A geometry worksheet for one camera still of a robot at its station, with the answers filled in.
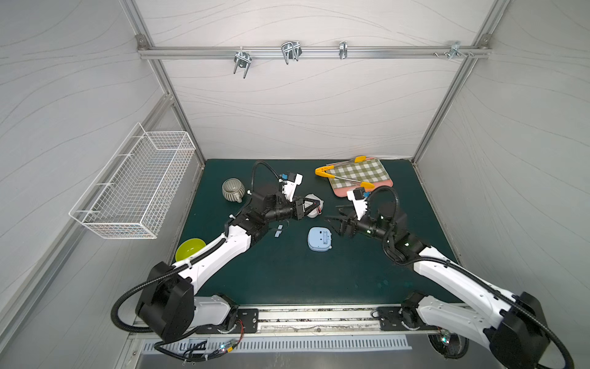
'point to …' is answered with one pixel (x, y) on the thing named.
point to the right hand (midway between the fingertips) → (332, 211)
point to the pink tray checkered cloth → (350, 174)
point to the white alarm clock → (316, 213)
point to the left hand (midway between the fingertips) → (319, 205)
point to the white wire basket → (132, 194)
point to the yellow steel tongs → (367, 185)
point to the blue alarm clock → (319, 239)
